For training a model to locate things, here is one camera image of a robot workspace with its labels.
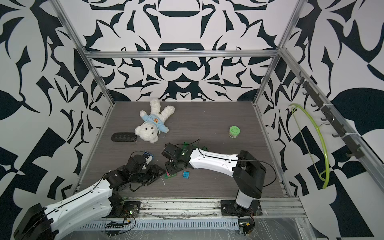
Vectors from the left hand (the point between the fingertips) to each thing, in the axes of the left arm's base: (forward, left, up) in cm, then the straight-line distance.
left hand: (164, 170), depth 80 cm
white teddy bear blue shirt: (+28, +9, +3) cm, 30 cm away
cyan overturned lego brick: (0, -11, -8) cm, 14 cm away
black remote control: (+24, +28, -3) cm, 37 cm away
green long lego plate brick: (-2, -1, -3) cm, 4 cm away
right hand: (+2, -3, +1) cm, 4 cm away
